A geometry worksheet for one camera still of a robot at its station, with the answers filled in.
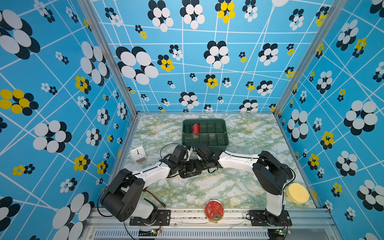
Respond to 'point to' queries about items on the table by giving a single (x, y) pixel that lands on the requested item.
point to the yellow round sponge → (297, 193)
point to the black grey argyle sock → (192, 167)
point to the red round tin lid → (214, 210)
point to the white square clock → (138, 154)
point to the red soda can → (195, 128)
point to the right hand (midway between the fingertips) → (196, 166)
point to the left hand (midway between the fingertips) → (197, 165)
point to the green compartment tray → (212, 132)
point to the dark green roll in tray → (187, 129)
